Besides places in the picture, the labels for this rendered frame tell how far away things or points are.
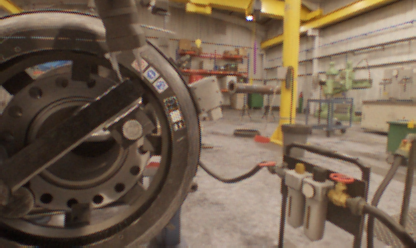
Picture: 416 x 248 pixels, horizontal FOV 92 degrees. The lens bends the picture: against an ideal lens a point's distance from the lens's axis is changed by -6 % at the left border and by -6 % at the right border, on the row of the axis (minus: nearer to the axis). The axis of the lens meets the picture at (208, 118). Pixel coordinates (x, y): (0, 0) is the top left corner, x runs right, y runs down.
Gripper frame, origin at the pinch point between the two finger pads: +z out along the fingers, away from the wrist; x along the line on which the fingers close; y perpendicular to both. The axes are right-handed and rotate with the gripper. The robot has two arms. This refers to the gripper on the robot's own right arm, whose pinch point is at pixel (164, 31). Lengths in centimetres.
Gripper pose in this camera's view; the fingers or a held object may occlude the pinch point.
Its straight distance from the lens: 86.2
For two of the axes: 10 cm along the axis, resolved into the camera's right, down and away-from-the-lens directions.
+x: 4.7, 1.0, -8.8
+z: -1.0, 9.9, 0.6
